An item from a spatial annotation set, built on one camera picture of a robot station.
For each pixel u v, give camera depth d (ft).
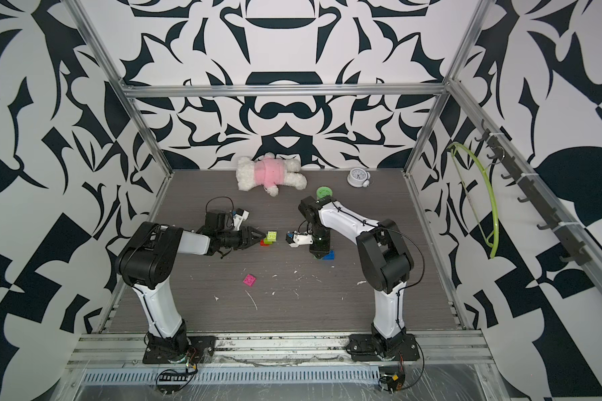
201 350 2.43
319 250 2.65
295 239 2.72
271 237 3.01
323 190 3.53
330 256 2.99
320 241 2.60
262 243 3.10
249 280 2.83
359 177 3.75
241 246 2.88
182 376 2.38
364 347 2.44
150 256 1.72
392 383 2.34
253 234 2.99
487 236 2.31
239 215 3.06
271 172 3.55
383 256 1.67
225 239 2.79
